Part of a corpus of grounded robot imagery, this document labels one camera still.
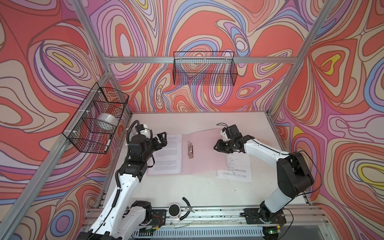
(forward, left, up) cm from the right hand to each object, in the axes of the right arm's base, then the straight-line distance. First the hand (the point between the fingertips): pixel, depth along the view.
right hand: (217, 150), depth 90 cm
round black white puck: (-31, +25, -2) cm, 40 cm away
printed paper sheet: (-2, +31, -6) cm, 31 cm away
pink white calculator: (+9, -35, -6) cm, 37 cm away
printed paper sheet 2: (-8, -12, -7) cm, 16 cm away
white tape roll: (+6, +57, +25) cm, 62 cm away
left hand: (0, +31, +18) cm, 36 cm away
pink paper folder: (+2, +11, -7) cm, 13 cm away
